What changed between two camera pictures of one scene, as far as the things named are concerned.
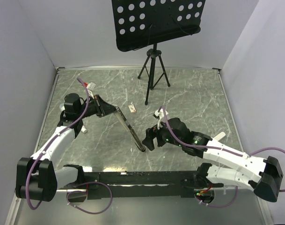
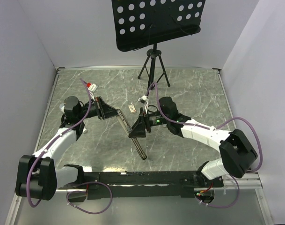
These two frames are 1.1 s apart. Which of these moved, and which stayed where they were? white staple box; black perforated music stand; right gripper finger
Moved: right gripper finger
Stayed: black perforated music stand; white staple box
